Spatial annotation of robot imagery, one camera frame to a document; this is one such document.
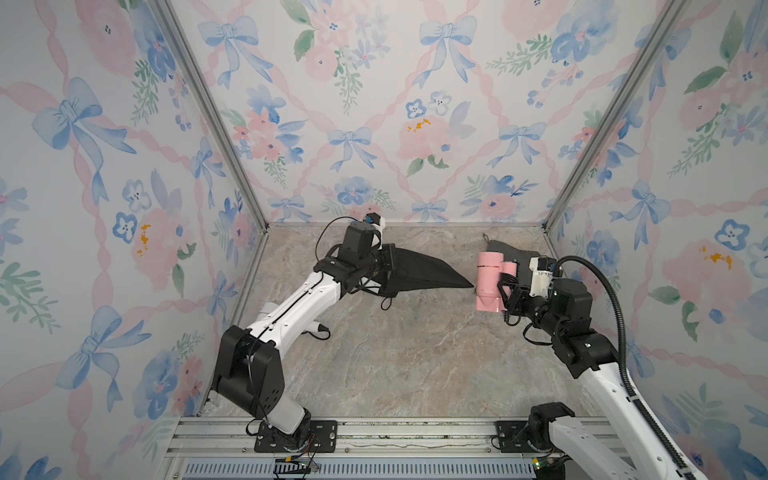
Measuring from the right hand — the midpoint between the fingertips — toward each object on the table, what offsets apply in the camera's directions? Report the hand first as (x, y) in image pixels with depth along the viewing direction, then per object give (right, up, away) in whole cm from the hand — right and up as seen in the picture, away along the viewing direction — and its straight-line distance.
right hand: (505, 266), depth 76 cm
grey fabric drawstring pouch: (+19, +2, +34) cm, 39 cm away
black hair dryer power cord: (-1, -4, -2) cm, 5 cm away
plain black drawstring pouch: (-25, -2, +6) cm, 26 cm away
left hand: (-27, +4, +6) cm, 27 cm away
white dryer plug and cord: (-51, -18, +12) cm, 55 cm away
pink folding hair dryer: (-4, -1, +1) cm, 4 cm away
